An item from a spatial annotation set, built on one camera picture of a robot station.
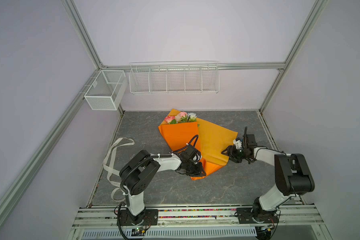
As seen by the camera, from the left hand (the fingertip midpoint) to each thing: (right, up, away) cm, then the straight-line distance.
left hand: (204, 177), depth 85 cm
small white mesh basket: (-63, +51, +12) cm, 82 cm away
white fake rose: (-5, +36, +27) cm, 45 cm away
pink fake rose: (-22, +34, +23) cm, 46 cm away
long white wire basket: (-19, +62, +13) cm, 66 cm away
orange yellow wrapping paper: (+9, +18, +15) cm, 25 cm away
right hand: (+14, +10, +9) cm, 20 cm away
